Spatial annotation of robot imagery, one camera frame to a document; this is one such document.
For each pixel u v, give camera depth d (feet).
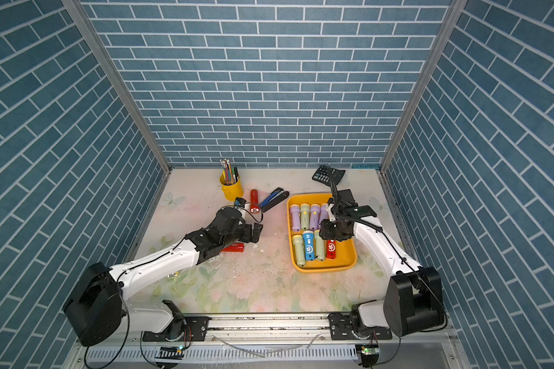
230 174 3.37
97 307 1.34
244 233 2.44
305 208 3.31
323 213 3.23
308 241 2.98
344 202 2.18
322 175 3.79
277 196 3.53
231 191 3.36
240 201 2.42
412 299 1.35
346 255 2.94
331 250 2.92
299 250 2.91
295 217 3.22
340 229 2.32
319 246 2.93
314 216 3.24
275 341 2.38
